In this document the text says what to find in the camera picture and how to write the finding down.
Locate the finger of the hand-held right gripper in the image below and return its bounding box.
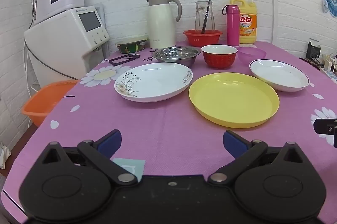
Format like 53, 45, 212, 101
313, 118, 337, 148

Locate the purple plastic bowl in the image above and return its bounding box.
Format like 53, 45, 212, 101
238, 46, 266, 65

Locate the stainless steel bowl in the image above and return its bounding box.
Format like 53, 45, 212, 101
153, 47, 201, 68

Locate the white floral plate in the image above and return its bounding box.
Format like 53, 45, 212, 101
114, 63, 193, 103

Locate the yellow plastic plate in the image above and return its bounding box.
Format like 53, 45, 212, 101
189, 73, 280, 128

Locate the red plastic basket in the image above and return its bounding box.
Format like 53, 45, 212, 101
183, 29, 223, 47

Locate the black box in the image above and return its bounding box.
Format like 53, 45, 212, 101
307, 41, 321, 59

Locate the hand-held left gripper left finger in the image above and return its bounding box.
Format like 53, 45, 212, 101
39, 129, 135, 184

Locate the instant noodle bowl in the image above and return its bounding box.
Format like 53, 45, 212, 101
115, 36, 149, 54

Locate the white plate blue rim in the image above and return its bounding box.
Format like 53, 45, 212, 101
250, 59, 310, 92

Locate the pink floral tablecloth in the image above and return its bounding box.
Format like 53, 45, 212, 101
0, 41, 337, 224

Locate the red bowl white inside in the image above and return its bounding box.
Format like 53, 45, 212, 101
201, 44, 238, 69

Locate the black stirrer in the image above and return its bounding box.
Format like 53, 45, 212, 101
201, 0, 212, 34

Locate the black rectangular frame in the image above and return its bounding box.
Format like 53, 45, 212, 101
109, 54, 141, 66

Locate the glass carafe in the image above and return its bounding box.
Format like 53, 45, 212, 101
195, 1, 216, 33

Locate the yellow detergent bottle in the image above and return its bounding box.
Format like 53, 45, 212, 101
230, 0, 258, 44

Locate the white appliance cable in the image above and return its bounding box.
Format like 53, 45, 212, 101
24, 40, 40, 91

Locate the orange plastic basin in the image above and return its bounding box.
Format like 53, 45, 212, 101
21, 80, 79, 127

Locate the pink bottle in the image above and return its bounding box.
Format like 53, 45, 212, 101
222, 4, 241, 47

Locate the white thermos jug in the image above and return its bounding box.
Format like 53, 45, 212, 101
146, 0, 183, 49

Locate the white dispenser with screen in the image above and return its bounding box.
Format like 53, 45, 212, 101
24, 6, 110, 88

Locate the white power strip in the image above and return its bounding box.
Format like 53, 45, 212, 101
320, 53, 337, 78

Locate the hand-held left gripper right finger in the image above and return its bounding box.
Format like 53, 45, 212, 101
223, 130, 306, 185

